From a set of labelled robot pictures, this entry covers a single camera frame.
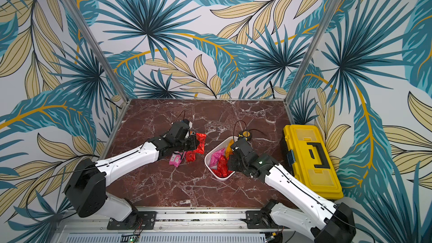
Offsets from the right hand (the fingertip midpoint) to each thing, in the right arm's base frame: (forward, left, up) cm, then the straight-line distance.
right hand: (230, 162), depth 78 cm
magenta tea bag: (+7, +28, -10) cm, 30 cm away
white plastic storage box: (+13, +3, -6) cm, 15 cm away
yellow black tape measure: (+23, -11, -11) cm, 27 cm away
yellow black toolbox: (-1, -34, +4) cm, 35 cm away
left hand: (+10, +15, 0) cm, 18 cm away
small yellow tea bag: (+9, 0, -5) cm, 11 cm away
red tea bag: (+8, +20, -10) cm, 24 cm away
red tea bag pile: (-1, +4, -7) cm, 7 cm away
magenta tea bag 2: (+7, +7, -9) cm, 14 cm away
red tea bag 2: (+13, +14, 0) cm, 19 cm away
